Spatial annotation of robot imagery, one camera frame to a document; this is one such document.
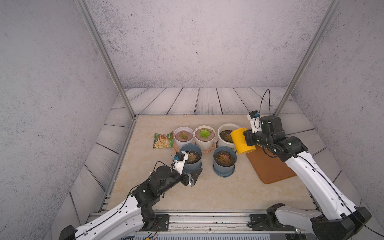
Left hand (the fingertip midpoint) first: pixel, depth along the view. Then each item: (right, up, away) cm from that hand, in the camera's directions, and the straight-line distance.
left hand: (196, 166), depth 70 cm
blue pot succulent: (-2, -2, +16) cm, 16 cm away
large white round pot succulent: (+18, +13, +27) cm, 35 cm away
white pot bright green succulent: (+5, +12, +24) cm, 27 cm away
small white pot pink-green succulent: (-8, +13, +24) cm, 29 cm away
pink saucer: (+6, +2, +27) cm, 28 cm away
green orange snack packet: (-23, +8, +34) cm, 42 cm away
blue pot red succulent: (+16, 0, +15) cm, 22 cm away
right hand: (+24, +16, +3) cm, 29 cm away
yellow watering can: (+22, +11, +7) cm, 26 cm away
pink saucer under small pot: (-14, +5, +30) cm, 34 cm away
